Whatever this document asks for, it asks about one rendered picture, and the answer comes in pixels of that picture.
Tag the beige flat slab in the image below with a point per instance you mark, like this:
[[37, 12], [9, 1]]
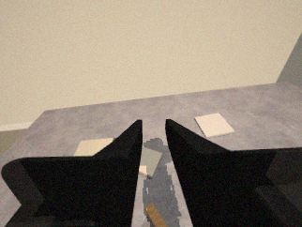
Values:
[[213, 125]]

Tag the brown wooden bar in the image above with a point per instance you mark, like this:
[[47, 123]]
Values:
[[155, 216]]

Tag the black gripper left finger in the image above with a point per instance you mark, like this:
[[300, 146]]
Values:
[[111, 174]]

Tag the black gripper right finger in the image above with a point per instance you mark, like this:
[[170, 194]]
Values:
[[209, 174]]

